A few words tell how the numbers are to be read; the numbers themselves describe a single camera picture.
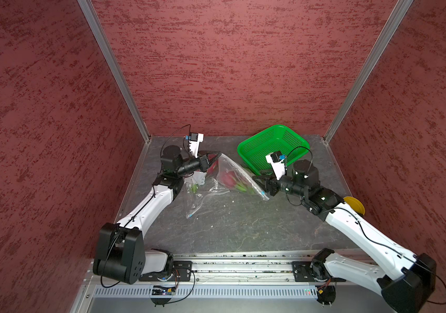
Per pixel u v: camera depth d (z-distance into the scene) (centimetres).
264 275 74
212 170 99
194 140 67
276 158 61
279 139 119
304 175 53
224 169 82
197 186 94
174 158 60
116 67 88
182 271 75
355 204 83
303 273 73
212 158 74
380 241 43
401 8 71
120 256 41
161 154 59
